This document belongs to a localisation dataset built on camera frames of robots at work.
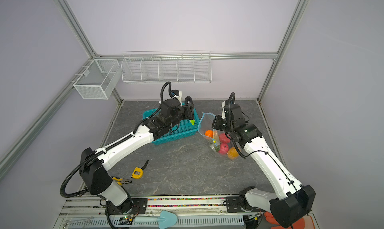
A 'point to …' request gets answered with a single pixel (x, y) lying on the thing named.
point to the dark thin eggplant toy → (188, 100)
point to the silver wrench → (89, 219)
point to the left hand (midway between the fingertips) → (192, 107)
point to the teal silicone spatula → (167, 219)
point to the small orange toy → (209, 133)
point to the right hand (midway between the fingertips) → (214, 120)
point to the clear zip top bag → (218, 140)
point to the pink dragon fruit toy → (224, 148)
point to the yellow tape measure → (137, 172)
